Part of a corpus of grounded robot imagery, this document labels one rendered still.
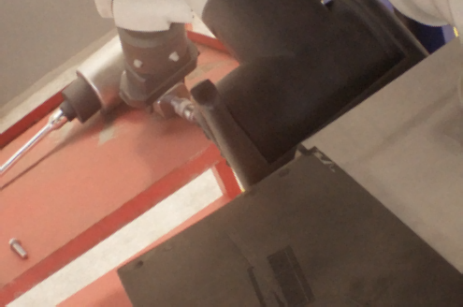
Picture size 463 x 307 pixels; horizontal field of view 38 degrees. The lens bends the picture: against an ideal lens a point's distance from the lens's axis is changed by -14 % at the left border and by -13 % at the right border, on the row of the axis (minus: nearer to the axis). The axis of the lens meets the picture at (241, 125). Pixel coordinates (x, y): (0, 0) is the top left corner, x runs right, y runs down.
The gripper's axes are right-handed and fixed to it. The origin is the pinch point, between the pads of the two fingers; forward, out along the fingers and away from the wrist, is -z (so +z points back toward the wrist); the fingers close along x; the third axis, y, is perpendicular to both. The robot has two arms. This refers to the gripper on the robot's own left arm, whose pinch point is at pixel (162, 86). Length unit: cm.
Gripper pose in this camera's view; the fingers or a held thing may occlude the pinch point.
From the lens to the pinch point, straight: 108.9
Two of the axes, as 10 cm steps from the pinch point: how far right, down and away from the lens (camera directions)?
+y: -6.8, -6.6, 3.4
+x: 7.4, -6.1, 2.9
